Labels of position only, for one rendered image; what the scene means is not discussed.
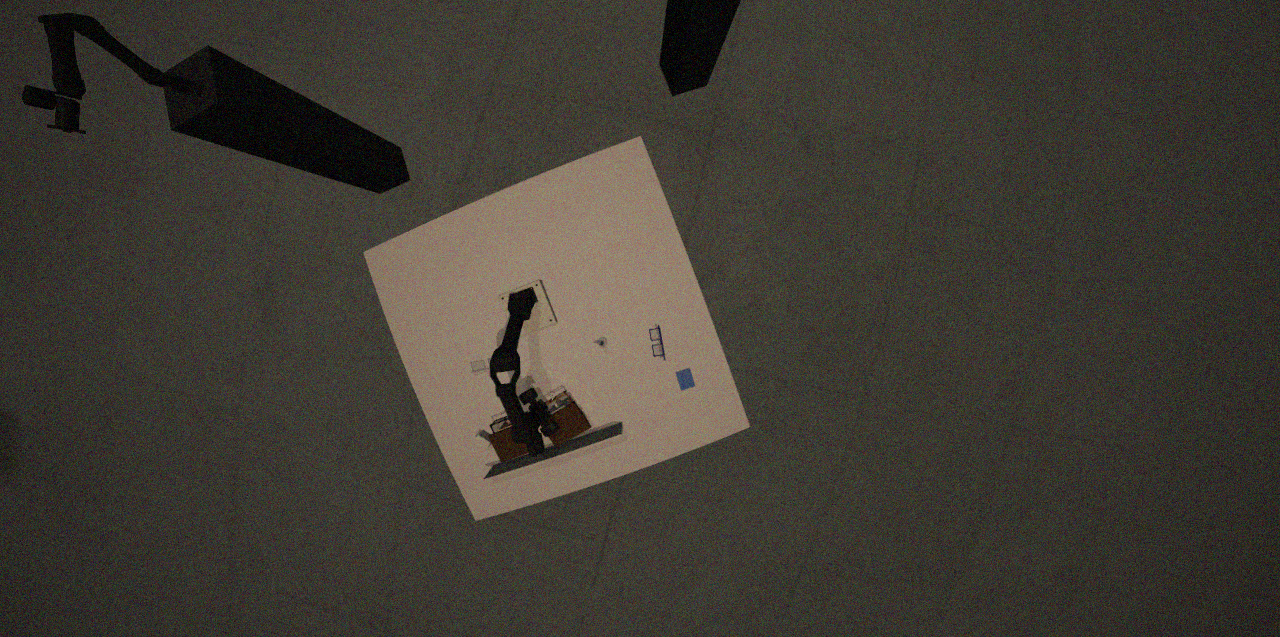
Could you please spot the blue flat rectangular slab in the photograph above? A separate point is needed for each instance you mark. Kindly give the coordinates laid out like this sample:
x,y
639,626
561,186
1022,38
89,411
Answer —
x,y
685,379

